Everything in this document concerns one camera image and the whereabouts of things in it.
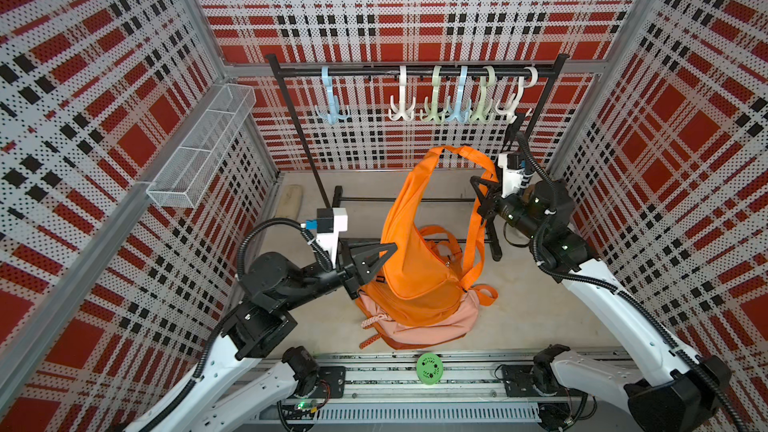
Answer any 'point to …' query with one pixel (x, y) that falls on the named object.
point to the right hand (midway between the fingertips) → (473, 180)
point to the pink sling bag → (402, 336)
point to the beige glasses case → (290, 201)
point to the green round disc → (429, 367)
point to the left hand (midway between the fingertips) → (400, 247)
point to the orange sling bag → (428, 267)
